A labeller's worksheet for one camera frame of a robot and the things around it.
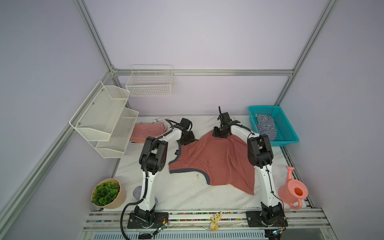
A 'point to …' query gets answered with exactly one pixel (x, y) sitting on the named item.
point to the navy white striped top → (266, 126)
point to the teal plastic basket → (286, 134)
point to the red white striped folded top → (142, 131)
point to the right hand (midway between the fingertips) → (212, 133)
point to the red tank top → (224, 161)
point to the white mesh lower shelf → (120, 137)
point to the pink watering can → (292, 191)
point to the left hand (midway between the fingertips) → (192, 141)
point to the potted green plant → (108, 193)
